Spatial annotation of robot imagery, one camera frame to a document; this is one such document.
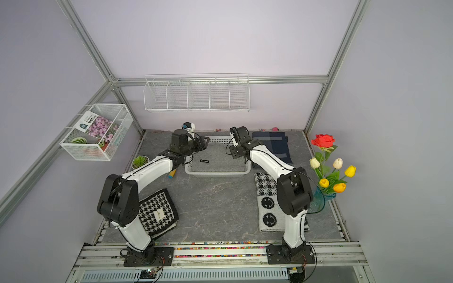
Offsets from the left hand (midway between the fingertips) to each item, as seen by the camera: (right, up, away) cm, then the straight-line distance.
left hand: (207, 139), depth 90 cm
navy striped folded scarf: (+41, -1, +22) cm, 46 cm away
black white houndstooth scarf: (-22, -35, -8) cm, 42 cm away
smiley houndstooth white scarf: (+31, -36, -9) cm, 49 cm away
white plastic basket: (-7, -10, -10) cm, 16 cm away
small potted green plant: (-37, -11, +4) cm, 39 cm away
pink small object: (+43, +9, +34) cm, 56 cm away
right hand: (+15, -4, +4) cm, 16 cm away
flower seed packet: (-44, +4, -15) cm, 46 cm away
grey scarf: (+4, -10, +12) cm, 16 cm away
